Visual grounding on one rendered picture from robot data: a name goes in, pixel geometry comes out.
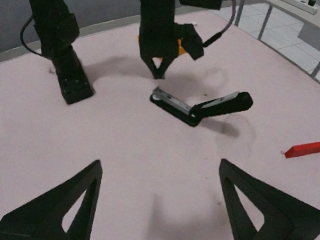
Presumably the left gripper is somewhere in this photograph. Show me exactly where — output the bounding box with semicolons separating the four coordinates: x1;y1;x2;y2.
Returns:
139;3;204;80

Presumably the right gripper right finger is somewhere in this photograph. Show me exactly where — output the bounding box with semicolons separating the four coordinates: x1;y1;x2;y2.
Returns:
218;158;320;240

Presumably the orange tray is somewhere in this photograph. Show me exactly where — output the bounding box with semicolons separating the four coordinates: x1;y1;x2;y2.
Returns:
137;35;186;56

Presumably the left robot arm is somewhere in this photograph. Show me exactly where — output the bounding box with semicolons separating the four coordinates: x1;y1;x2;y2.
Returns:
29;0;223;100

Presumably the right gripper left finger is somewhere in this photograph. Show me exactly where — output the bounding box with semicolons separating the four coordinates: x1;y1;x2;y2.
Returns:
0;159;103;240

